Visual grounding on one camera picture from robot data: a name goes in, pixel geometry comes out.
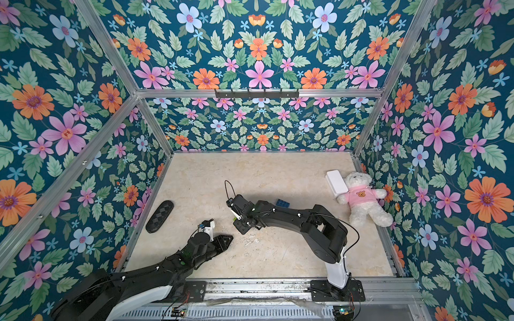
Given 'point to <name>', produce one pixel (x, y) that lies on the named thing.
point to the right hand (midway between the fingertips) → (242, 222)
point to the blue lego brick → (283, 203)
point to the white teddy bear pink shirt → (362, 199)
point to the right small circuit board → (343, 312)
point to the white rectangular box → (336, 182)
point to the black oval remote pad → (159, 216)
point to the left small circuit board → (178, 313)
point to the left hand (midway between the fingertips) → (235, 238)
